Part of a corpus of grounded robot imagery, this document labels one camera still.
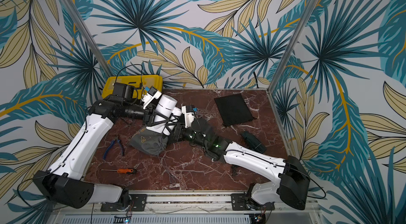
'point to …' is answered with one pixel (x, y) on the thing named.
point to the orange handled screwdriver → (126, 171)
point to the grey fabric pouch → (149, 142)
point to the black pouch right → (233, 109)
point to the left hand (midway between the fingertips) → (167, 120)
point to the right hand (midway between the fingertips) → (165, 126)
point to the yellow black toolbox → (139, 82)
